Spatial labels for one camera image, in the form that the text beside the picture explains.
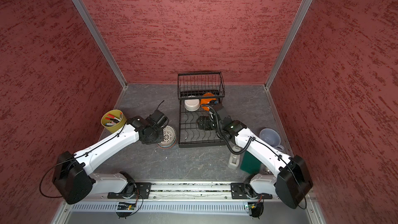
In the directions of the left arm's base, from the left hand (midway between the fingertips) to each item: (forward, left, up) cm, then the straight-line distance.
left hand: (157, 142), depth 80 cm
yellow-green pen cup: (+6, +24, +4) cm, 25 cm away
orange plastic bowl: (+30, -27, -1) cm, 40 cm away
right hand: (+8, -24, +7) cm, 26 cm away
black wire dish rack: (+42, -19, -5) cm, 46 cm away
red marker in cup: (+13, +29, 0) cm, 31 cm away
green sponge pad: (-7, -51, -11) cm, 53 cm away
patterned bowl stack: (+4, -5, -3) cm, 7 cm away
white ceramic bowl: (+28, -17, -3) cm, 33 cm away
